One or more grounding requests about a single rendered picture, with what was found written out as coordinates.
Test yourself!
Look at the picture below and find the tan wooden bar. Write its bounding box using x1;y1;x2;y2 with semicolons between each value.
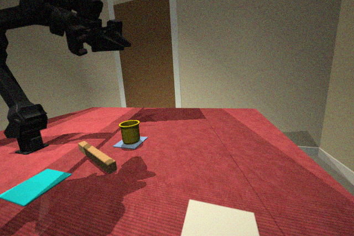
78;141;117;174

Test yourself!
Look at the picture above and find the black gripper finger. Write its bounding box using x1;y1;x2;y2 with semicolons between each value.
90;27;124;52
110;24;131;47

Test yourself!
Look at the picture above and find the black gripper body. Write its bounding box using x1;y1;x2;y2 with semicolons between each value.
65;15;122;56

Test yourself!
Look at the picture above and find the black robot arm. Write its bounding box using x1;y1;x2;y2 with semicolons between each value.
0;0;103;155

